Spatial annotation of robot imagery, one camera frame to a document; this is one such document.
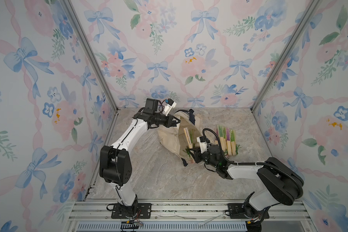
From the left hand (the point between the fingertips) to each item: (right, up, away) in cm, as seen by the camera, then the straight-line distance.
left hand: (180, 120), depth 82 cm
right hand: (+6, -17, +4) cm, 18 cm away
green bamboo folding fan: (+36, -15, +16) cm, 43 cm away
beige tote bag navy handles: (-4, -11, +2) cm, 12 cm away
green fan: (+31, -8, +22) cm, 38 cm away
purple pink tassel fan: (+33, -17, +14) cm, 40 cm away
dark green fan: (+7, -7, +3) cm, 10 cm away
